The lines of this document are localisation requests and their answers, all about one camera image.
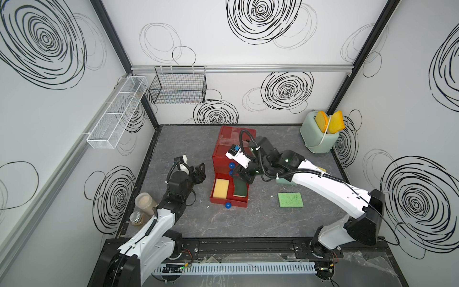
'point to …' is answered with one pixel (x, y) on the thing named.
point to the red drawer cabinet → (228, 136)
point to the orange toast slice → (322, 121)
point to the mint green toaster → (314, 139)
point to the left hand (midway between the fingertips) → (198, 165)
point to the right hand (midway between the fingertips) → (234, 172)
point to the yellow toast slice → (336, 122)
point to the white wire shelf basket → (107, 132)
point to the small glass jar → (135, 217)
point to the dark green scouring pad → (240, 188)
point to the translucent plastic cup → (144, 201)
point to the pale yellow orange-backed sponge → (221, 188)
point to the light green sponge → (290, 200)
